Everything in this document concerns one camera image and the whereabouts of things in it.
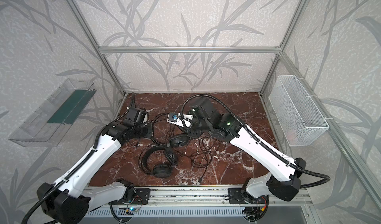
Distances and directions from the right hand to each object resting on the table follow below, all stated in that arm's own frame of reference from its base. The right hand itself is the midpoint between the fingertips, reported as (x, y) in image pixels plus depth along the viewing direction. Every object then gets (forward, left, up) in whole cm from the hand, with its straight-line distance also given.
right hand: (182, 116), depth 64 cm
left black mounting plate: (-25, +21, -33) cm, 46 cm away
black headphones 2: (-16, +12, -27) cm, 33 cm away
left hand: (+4, +16, -14) cm, 22 cm away
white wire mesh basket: (-3, -50, +1) cm, 50 cm away
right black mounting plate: (-26, -25, -32) cm, 48 cm away
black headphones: (-6, +2, -12) cm, 14 cm away
